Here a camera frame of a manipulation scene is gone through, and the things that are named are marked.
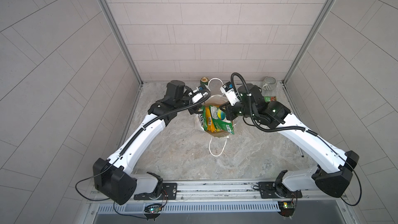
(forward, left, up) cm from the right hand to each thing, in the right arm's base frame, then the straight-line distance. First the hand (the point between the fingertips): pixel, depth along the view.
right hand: (219, 108), depth 68 cm
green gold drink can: (+37, +6, -17) cm, 41 cm away
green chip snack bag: (+23, -37, -25) cm, 51 cm away
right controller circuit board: (-35, -28, -32) cm, 55 cm away
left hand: (+7, +5, 0) cm, 9 cm away
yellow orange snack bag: (+1, +4, -17) cm, 17 cm away
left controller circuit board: (-32, +31, -26) cm, 52 cm away
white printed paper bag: (-4, 0, -28) cm, 29 cm away
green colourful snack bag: (-2, +1, -4) cm, 5 cm away
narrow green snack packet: (+3, +7, -13) cm, 15 cm away
